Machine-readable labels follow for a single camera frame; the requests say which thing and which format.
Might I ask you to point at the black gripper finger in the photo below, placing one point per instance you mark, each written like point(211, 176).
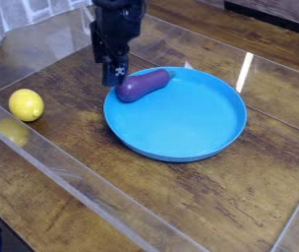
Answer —
point(99, 47)
point(115, 69)

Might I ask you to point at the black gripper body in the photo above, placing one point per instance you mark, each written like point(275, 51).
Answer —
point(119, 19)

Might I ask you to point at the purple toy eggplant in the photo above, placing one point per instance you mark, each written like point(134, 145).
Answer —
point(139, 85)

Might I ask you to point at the blue round tray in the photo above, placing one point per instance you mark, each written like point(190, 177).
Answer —
point(186, 122)

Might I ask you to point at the yellow toy lemon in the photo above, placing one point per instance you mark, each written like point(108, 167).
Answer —
point(27, 105)

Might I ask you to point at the white patterned curtain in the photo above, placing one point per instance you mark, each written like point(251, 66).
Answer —
point(20, 13)

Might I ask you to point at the dark bar on table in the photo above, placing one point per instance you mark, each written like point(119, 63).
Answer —
point(262, 16)

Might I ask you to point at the clear acrylic enclosure wall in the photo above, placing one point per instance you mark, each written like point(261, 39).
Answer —
point(79, 193)

